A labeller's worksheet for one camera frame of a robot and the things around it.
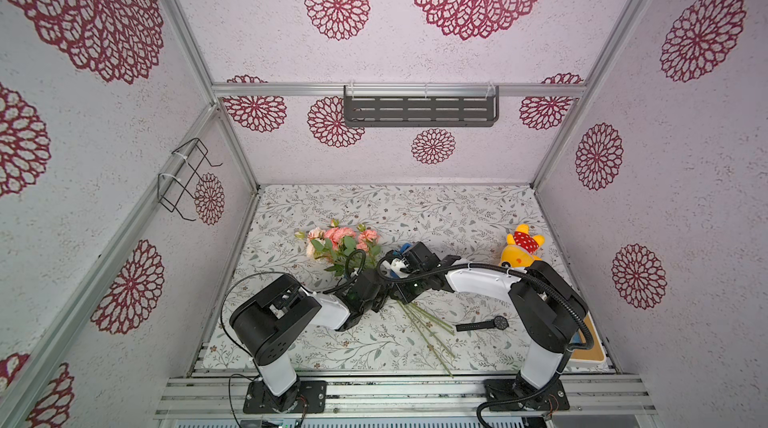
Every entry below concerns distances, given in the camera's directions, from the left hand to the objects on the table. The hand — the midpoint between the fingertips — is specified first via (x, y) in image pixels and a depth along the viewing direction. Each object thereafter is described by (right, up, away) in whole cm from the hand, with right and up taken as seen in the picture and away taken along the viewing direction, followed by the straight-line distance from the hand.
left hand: (397, 281), depth 92 cm
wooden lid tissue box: (+48, -15, -18) cm, 54 cm away
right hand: (-2, -2, -3) cm, 5 cm away
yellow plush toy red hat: (+40, +10, +2) cm, 41 cm away
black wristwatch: (+29, -10, -7) cm, 32 cm away
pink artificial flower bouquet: (-17, +9, +4) cm, 19 cm away
